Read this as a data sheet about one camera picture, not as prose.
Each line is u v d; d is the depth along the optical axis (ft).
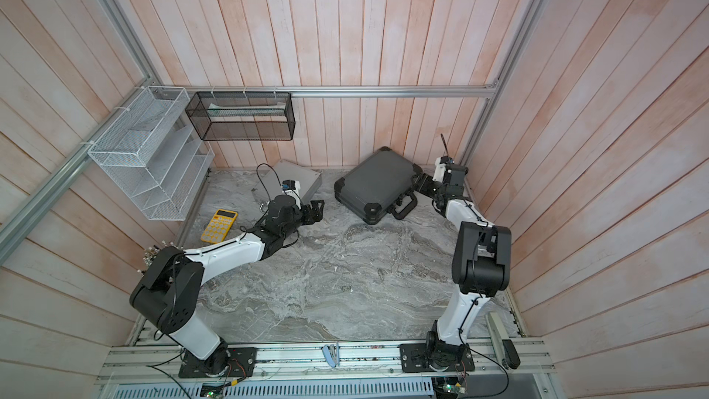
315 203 2.68
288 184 2.58
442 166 2.87
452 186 2.50
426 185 2.84
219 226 3.31
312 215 2.65
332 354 2.40
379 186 3.32
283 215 2.27
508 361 2.30
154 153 2.40
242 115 3.40
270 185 3.66
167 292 1.50
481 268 1.66
